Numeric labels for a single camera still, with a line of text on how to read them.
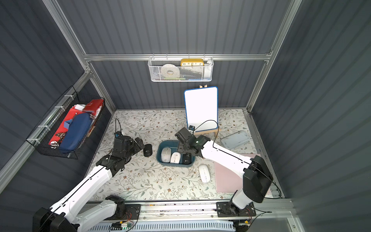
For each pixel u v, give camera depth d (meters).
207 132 0.96
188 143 0.60
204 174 0.84
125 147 0.63
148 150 0.94
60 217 0.39
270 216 0.72
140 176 0.86
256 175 0.43
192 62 0.87
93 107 0.81
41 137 0.61
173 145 0.99
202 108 0.88
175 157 0.90
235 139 0.96
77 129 0.69
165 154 0.91
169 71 0.84
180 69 0.87
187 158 0.91
